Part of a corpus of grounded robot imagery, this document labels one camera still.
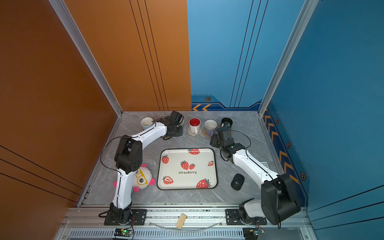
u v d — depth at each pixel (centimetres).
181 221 72
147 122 100
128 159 56
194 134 105
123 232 71
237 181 83
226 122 102
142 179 79
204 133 105
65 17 72
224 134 65
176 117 81
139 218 73
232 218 73
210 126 105
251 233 70
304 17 72
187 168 91
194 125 103
